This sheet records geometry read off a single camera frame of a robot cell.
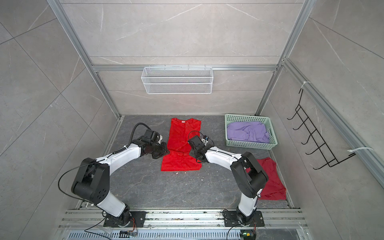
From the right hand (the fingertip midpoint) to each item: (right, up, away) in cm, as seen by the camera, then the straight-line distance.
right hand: (193, 151), depth 94 cm
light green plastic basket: (+30, +23, +20) cm, 43 cm away
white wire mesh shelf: (-11, +48, +7) cm, 49 cm away
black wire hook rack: (+56, +13, -26) cm, 63 cm away
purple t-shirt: (+45, +13, +14) cm, 49 cm away
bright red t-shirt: (-10, -4, -1) cm, 10 cm away
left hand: (-14, +2, -4) cm, 14 cm away
